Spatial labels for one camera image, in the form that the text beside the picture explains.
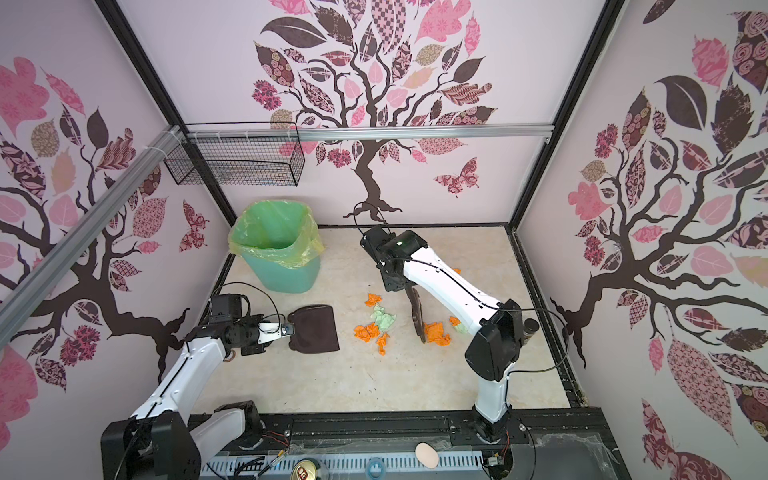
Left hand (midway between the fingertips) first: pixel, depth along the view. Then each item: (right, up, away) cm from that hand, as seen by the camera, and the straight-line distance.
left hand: (267, 330), depth 85 cm
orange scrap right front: (+50, -2, +4) cm, 50 cm away
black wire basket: (-12, +55, +9) cm, 57 cm away
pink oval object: (+45, -26, -15) cm, 55 cm away
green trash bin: (-2, +14, +13) cm, 20 cm away
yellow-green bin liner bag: (-2, +30, +17) cm, 35 cm away
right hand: (+40, +16, -4) cm, 44 cm away
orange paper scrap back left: (+30, -2, +5) cm, 31 cm away
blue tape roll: (+33, -29, -16) cm, 47 cm away
